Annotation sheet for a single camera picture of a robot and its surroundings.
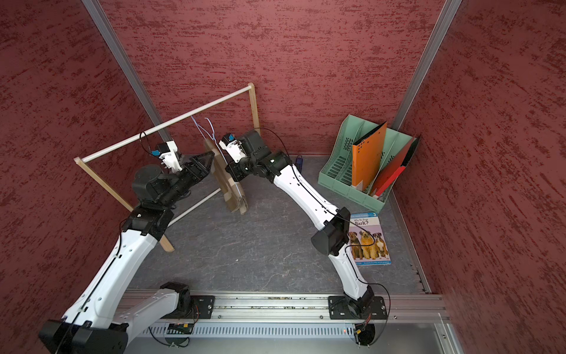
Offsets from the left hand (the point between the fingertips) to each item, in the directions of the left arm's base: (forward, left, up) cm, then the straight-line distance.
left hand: (210, 160), depth 68 cm
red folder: (+19, -73, -25) cm, 80 cm away
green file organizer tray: (+20, -48, -31) cm, 60 cm away
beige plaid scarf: (+2, -2, -18) cm, 18 cm away
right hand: (+3, -3, -9) cm, 10 cm away
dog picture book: (-10, -58, -37) cm, 69 cm away
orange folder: (+15, -56, -11) cm, 59 cm away
